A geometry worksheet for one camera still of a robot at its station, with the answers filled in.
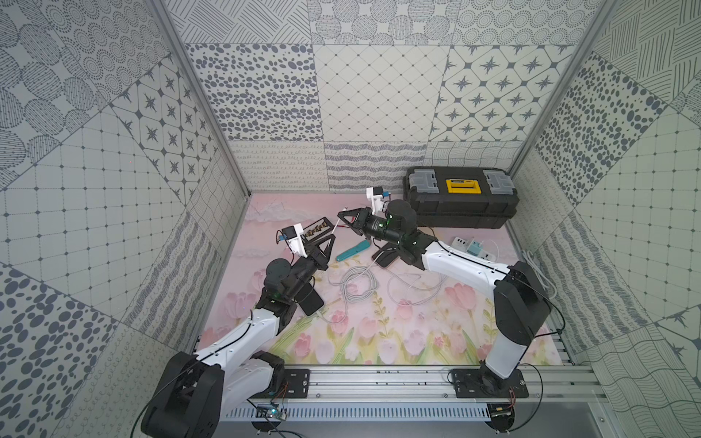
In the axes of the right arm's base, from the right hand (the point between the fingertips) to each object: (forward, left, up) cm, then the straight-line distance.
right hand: (337, 217), depth 76 cm
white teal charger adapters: (+6, -46, -23) cm, 52 cm away
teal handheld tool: (+7, -5, -27) cm, 28 cm away
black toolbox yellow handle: (+21, -43, -12) cm, 49 cm away
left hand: (-4, +2, -1) cm, 5 cm away
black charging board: (+16, +12, -27) cm, 33 cm away
